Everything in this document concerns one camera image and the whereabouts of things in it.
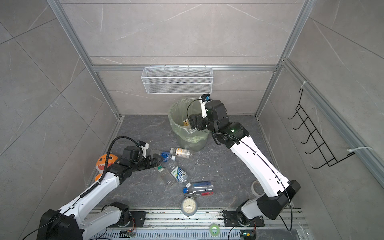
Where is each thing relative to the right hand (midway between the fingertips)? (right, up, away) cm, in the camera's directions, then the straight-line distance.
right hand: (198, 114), depth 70 cm
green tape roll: (+9, -57, +1) cm, 58 cm away
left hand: (-23, -23, +13) cm, 35 cm away
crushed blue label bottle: (-20, -24, +20) cm, 37 cm away
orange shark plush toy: (-56, -28, +14) cm, 64 cm away
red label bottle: (-8, -3, +30) cm, 31 cm away
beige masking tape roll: (+31, -42, +12) cm, 53 cm away
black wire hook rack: (+53, -17, -5) cm, 56 cm away
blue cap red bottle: (+1, -41, +14) cm, 44 cm away
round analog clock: (-5, -47, +5) cm, 47 cm away
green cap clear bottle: (-19, -36, +18) cm, 45 cm away
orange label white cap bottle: (-11, -22, +23) cm, 34 cm away
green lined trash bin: (-12, +3, +25) cm, 28 cm away
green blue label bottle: (-10, -34, +12) cm, 37 cm away
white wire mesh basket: (-14, +26, +31) cm, 42 cm away
